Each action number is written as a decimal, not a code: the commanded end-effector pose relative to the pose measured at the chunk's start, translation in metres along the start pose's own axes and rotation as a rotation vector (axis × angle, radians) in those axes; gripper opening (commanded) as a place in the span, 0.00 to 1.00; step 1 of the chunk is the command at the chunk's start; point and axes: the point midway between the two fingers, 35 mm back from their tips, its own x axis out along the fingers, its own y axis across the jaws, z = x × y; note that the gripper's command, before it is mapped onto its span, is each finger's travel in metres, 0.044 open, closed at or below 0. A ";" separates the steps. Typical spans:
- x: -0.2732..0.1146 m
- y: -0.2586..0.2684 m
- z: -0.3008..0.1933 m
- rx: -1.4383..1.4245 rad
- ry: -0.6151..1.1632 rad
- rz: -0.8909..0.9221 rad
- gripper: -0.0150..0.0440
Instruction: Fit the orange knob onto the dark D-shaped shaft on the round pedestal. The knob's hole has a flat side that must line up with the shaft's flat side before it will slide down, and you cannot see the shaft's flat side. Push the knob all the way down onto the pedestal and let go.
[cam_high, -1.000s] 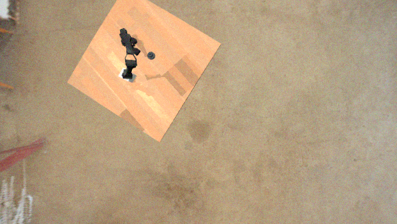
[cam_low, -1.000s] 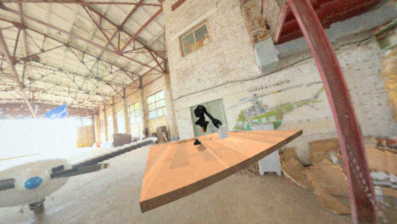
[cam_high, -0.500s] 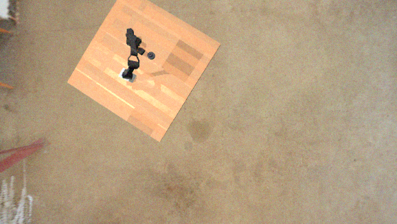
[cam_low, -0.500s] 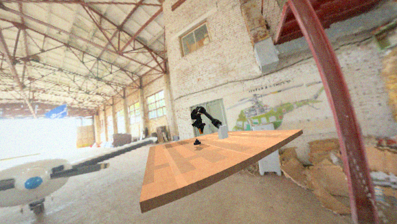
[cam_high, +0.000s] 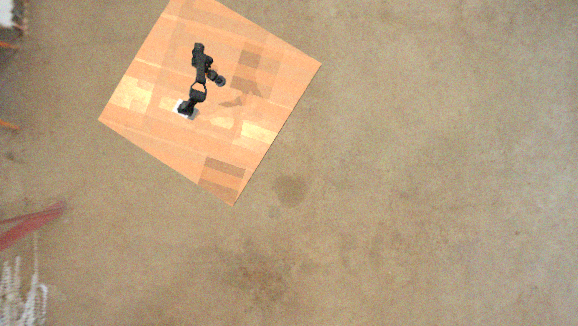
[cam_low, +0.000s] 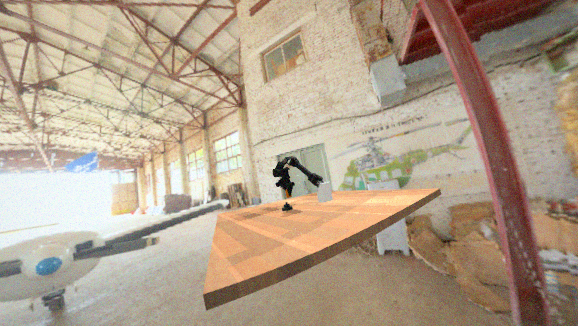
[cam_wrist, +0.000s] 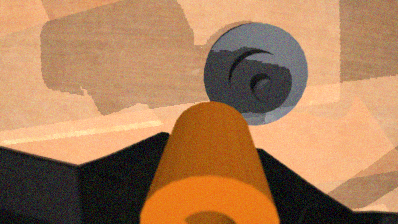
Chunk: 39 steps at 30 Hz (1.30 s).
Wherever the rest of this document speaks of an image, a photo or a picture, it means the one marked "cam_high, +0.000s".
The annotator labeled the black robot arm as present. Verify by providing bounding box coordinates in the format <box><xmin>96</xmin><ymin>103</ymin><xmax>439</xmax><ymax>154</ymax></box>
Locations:
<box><xmin>177</xmin><ymin>42</ymin><xmax>214</xmax><ymax>117</ymax></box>

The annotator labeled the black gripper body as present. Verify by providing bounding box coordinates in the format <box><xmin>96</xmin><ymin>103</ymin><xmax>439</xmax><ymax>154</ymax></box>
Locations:
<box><xmin>205</xmin><ymin>64</ymin><xmax>218</xmax><ymax>81</ymax></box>

